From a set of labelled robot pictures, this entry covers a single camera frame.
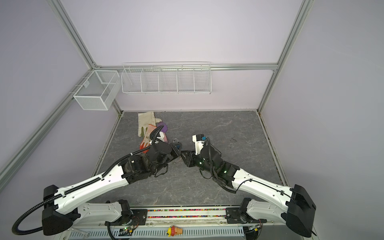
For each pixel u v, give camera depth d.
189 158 0.62
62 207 0.39
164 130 1.08
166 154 0.50
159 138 0.62
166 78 0.99
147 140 1.02
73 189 0.41
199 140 0.64
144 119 1.17
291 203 0.41
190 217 0.75
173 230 0.68
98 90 0.99
